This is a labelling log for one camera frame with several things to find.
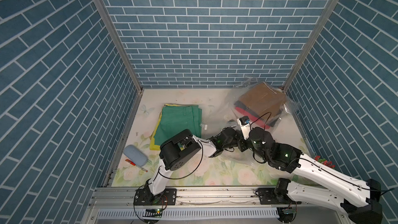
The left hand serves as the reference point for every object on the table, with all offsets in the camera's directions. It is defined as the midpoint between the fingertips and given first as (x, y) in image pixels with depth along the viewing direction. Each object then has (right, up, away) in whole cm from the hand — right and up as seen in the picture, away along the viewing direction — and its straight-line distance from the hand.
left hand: (253, 141), depth 85 cm
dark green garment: (-45, +11, +8) cm, 47 cm away
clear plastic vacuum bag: (-13, +13, +20) cm, 27 cm away
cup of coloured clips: (+31, -7, -11) cm, 34 cm away
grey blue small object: (-65, -8, 0) cm, 66 cm away
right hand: (-11, +7, -13) cm, 19 cm away
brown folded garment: (+11, +24, +14) cm, 30 cm away
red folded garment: (+5, +11, +15) cm, 19 cm away
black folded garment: (+15, +10, +10) cm, 21 cm away
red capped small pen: (-65, -12, -2) cm, 66 cm away
